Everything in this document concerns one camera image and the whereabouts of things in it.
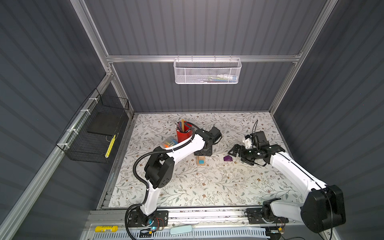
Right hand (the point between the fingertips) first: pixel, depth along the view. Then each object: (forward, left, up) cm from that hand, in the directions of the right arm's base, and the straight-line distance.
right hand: (236, 156), depth 83 cm
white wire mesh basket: (+74, +13, +10) cm, 76 cm away
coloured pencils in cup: (+21, +32, +2) cm, 38 cm away
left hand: (+4, +18, -3) cm, 19 cm away
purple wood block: (+3, +3, -9) cm, 10 cm away
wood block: (+1, +20, -4) cm, 21 cm away
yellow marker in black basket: (-6, +62, +18) cm, 65 cm away
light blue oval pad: (-33, +30, -11) cm, 47 cm away
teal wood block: (+1, +20, -8) cm, 21 cm away
